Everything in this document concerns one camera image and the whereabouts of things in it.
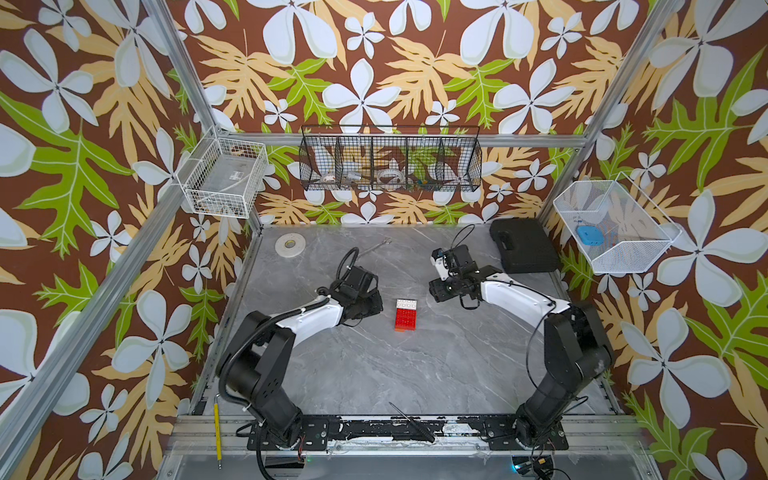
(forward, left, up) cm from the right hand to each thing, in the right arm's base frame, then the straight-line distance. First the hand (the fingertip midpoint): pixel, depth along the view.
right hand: (438, 284), depth 94 cm
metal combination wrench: (+26, +17, -8) cm, 32 cm away
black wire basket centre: (+34, +15, +24) cm, 44 cm away
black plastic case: (+20, -35, -4) cm, 40 cm away
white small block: (-5, +10, -4) cm, 12 cm away
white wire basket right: (+6, -48, +19) cm, 52 cm away
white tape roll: (+20, +53, -7) cm, 57 cm away
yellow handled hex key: (-38, +60, -7) cm, 71 cm away
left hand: (-5, +18, -1) cm, 18 cm away
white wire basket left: (+20, +64, +27) cm, 73 cm away
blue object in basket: (+4, -41, +18) cm, 45 cm away
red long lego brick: (-10, +11, -5) cm, 15 cm away
